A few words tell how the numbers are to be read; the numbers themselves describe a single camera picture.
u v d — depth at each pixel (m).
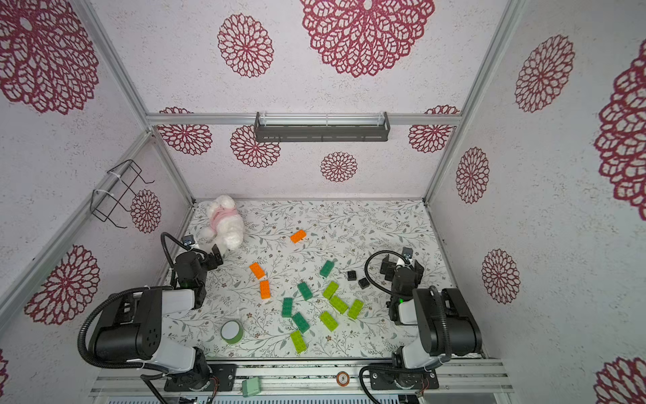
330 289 0.92
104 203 0.73
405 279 0.72
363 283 0.92
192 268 0.71
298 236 1.06
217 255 0.86
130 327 0.46
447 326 0.43
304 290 0.92
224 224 1.02
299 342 0.80
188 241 0.79
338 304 0.88
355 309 0.86
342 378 0.74
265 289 0.91
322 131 0.93
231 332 0.78
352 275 0.95
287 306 0.86
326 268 0.97
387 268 0.84
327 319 0.84
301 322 0.83
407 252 0.78
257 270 0.97
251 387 0.71
